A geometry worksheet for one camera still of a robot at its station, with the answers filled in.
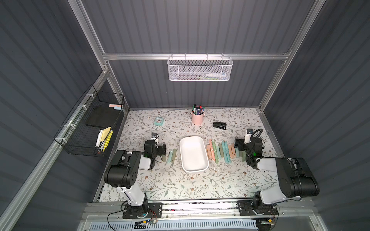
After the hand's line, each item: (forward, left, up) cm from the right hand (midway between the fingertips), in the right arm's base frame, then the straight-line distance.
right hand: (246, 138), depth 94 cm
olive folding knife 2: (-11, +54, -7) cm, 56 cm away
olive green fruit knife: (-7, +6, -6) cm, 11 cm away
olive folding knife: (-8, +47, -6) cm, 48 cm away
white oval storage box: (-8, +34, -6) cm, 35 cm away
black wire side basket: (-10, +88, +22) cm, 92 cm away
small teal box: (+18, +61, -4) cm, 64 cm away
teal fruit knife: (-8, +13, -6) cm, 16 cm away
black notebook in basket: (0, +85, +21) cm, 87 cm away
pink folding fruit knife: (+1, +22, -6) cm, 23 cm away
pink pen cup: (+17, +31, +3) cm, 36 cm away
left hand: (-2, +60, -5) cm, 60 cm away
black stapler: (+16, +14, -7) cm, 22 cm away
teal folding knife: (-13, +50, -6) cm, 52 cm away
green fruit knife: (-7, +20, -6) cm, 22 cm away
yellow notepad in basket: (-16, +74, +28) cm, 80 cm away
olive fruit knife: (-2, +16, -8) cm, 18 cm away
